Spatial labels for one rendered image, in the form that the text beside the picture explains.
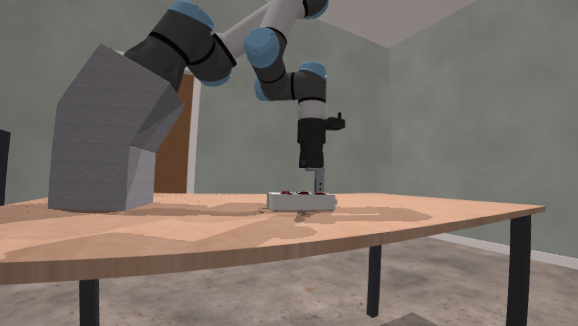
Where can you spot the white power strip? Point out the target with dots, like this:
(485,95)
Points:
(282,201)

